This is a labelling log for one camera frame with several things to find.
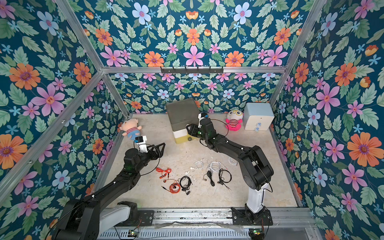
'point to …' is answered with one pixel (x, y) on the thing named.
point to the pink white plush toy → (234, 120)
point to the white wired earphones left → (199, 164)
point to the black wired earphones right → (221, 179)
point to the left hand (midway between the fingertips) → (160, 144)
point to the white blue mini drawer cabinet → (258, 116)
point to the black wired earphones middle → (209, 174)
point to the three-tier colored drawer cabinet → (181, 113)
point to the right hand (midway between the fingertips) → (189, 126)
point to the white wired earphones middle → (215, 166)
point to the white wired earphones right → (232, 161)
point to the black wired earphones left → (185, 182)
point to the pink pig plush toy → (131, 128)
